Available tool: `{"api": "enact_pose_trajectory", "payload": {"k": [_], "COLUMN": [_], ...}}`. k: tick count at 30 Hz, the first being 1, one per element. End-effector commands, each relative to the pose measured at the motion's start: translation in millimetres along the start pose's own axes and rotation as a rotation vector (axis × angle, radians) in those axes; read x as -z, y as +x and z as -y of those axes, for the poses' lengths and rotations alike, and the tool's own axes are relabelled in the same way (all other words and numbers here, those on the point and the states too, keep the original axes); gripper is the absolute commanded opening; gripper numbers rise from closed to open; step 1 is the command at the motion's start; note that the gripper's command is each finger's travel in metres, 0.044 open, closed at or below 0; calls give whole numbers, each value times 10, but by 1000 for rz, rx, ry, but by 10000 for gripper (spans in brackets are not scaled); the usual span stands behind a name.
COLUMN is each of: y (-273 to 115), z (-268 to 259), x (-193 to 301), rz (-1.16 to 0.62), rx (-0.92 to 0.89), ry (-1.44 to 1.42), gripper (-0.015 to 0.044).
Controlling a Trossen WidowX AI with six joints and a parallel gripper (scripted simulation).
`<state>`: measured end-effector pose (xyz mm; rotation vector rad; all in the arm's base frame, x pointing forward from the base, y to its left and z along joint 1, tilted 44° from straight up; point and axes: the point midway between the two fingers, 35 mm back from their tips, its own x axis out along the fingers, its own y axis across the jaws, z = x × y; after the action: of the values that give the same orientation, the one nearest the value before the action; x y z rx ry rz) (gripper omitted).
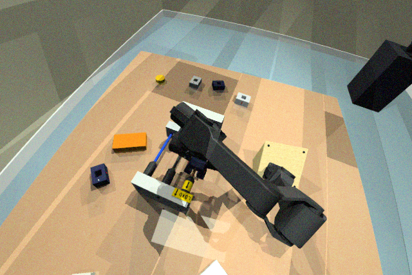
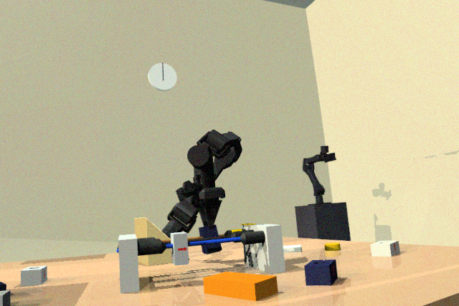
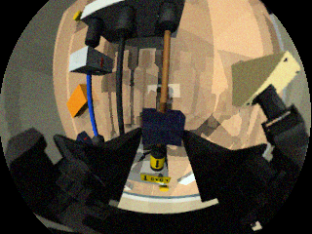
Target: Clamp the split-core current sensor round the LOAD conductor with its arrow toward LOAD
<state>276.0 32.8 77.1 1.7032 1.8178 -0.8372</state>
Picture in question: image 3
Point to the yellow disc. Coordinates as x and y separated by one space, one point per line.
164 187
77 16

